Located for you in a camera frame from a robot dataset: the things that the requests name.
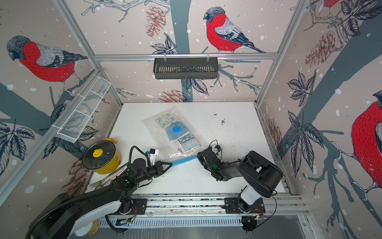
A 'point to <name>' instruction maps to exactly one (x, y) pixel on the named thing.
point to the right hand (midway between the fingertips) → (197, 151)
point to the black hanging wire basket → (185, 68)
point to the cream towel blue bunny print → (165, 119)
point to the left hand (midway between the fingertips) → (173, 163)
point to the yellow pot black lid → (103, 156)
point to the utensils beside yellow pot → (100, 183)
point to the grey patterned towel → (187, 144)
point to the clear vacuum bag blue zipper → (169, 147)
